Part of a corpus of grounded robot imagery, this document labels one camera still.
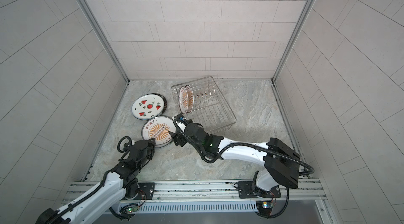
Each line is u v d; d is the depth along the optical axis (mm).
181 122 608
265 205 682
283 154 428
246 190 712
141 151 635
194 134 541
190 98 916
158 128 889
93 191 488
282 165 413
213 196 708
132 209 645
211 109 991
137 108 964
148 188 723
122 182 563
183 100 954
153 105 991
